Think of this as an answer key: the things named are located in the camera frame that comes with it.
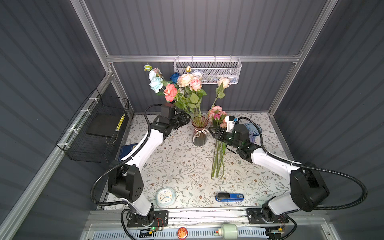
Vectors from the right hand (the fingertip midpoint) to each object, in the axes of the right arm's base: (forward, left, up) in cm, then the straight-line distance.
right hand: (212, 131), depth 82 cm
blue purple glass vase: (-1, -22, +2) cm, 22 cm away
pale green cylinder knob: (-45, -5, -13) cm, 47 cm away
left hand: (+7, +13, +4) cm, 15 cm away
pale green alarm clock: (-30, +26, -18) cm, 43 cm away
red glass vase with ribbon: (+3, +7, -9) cm, 12 cm away
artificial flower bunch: (+24, -6, -14) cm, 28 cm away
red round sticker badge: (-45, +16, -20) cm, 52 cm away
